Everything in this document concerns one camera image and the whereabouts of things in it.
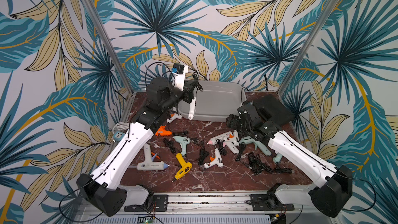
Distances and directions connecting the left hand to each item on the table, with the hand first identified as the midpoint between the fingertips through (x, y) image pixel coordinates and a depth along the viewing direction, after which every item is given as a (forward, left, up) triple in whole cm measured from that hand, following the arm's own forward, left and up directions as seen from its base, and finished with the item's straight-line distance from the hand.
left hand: (196, 83), depth 64 cm
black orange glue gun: (0, +21, -41) cm, 46 cm away
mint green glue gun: (-6, +7, -41) cm, 42 cm away
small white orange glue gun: (-17, -11, -41) cm, 46 cm away
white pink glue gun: (-7, -12, -36) cm, 39 cm away
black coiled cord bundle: (-19, -34, -41) cm, 57 cm away
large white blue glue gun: (-20, +24, -40) cm, 51 cm away
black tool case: (+22, -55, -41) cm, 72 cm away
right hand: (-3, -18, -22) cm, 29 cm away
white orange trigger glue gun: (-10, -22, -41) cm, 48 cm away
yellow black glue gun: (-21, +5, -41) cm, 46 cm away
